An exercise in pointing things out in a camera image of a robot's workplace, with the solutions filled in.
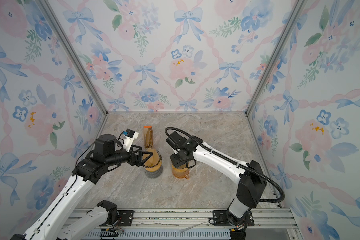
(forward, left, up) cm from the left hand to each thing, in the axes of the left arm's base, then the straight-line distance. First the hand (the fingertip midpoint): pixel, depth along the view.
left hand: (146, 150), depth 70 cm
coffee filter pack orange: (+21, +5, -19) cm, 29 cm away
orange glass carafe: (-3, -18, -20) cm, 27 cm away
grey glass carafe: (-3, -1, -21) cm, 21 cm away
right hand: (+2, -15, -12) cm, 19 cm away
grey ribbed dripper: (-4, -3, -10) cm, 12 cm away
